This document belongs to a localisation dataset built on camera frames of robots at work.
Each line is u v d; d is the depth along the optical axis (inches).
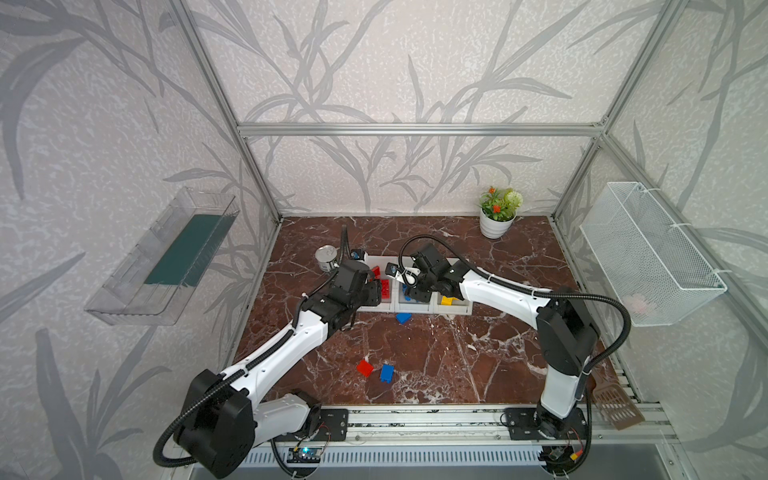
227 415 15.4
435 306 35.5
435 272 26.8
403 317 36.4
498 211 40.3
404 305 36.7
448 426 29.5
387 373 32.0
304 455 28.0
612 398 30.7
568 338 18.6
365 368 32.5
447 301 35.9
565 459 27.9
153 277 25.1
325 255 40.3
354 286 24.9
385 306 35.2
